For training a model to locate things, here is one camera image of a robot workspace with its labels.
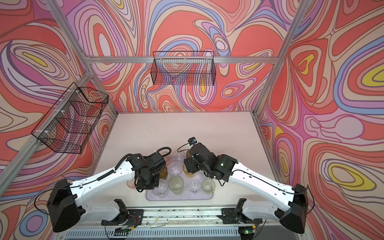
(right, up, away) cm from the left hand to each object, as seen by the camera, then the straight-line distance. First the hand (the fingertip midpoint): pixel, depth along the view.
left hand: (158, 188), depth 76 cm
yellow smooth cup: (+16, +4, +8) cm, 18 cm away
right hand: (+18, +13, -2) cm, 22 cm away
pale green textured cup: (+26, -2, +7) cm, 27 cm away
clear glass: (+1, -3, +6) cm, 7 cm away
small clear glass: (+19, 0, +3) cm, 19 cm away
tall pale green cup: (+8, 0, +6) cm, 10 cm away
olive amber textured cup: (+15, +15, +11) cm, 24 cm away
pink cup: (-9, +7, -13) cm, 17 cm away
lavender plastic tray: (+15, -6, +5) cm, 17 cm away
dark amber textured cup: (+2, +6, +3) cm, 7 cm away
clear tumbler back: (+7, +7, +9) cm, 14 cm away
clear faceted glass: (+8, +12, +17) cm, 23 cm away
